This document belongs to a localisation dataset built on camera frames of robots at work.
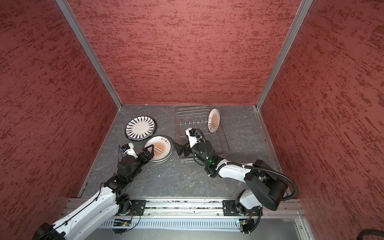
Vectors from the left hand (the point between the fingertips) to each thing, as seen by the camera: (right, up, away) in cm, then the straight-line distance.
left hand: (150, 151), depth 84 cm
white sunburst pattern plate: (+5, -1, +10) cm, 11 cm away
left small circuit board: (-11, -33, -11) cm, 36 cm away
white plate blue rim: (+39, +18, +17) cm, 46 cm away
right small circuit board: (+52, -34, -12) cm, 63 cm away
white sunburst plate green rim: (+5, 0, +11) cm, 12 cm away
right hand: (+17, +7, -5) cm, 19 cm away
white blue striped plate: (-14, +12, +20) cm, 27 cm away
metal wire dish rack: (+27, +20, +30) cm, 45 cm away
